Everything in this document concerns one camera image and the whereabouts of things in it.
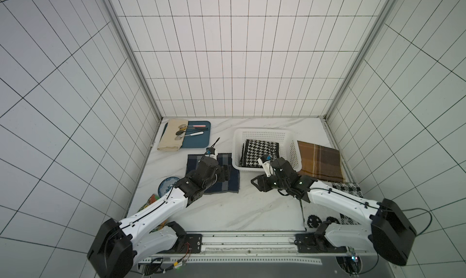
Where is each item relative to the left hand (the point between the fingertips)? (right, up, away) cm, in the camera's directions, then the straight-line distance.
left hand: (221, 170), depth 82 cm
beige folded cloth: (-35, +12, +25) cm, 44 cm away
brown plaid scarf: (+53, +1, +13) cm, 54 cm away
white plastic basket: (+36, +10, +18) cm, 42 cm away
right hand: (+13, -5, -2) cm, 14 cm away
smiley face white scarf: (+42, -19, -5) cm, 46 cm away
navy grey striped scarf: (+5, -9, +5) cm, 11 cm away
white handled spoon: (-27, +15, +27) cm, 41 cm away
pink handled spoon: (-27, +22, +32) cm, 47 cm away
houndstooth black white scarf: (+16, +8, +15) cm, 23 cm away
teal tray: (-15, +12, +25) cm, 31 cm away
